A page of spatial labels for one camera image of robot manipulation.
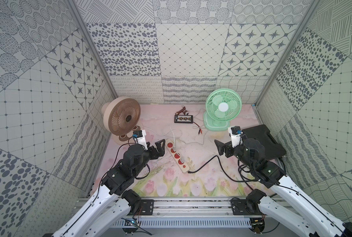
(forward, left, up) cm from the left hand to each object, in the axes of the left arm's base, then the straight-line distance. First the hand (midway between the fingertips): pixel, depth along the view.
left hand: (155, 138), depth 70 cm
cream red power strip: (+1, -11, -23) cm, 26 cm away
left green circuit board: (-31, +11, -27) cm, 43 cm away
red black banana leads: (+24, -25, -26) cm, 44 cm away
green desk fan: (+26, -37, -3) cm, 45 cm away
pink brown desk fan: (+14, +21, 0) cm, 25 cm away
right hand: (+3, -34, -4) cm, 35 cm away
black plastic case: (+8, -70, -24) cm, 74 cm away
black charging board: (+33, -14, -25) cm, 44 cm away
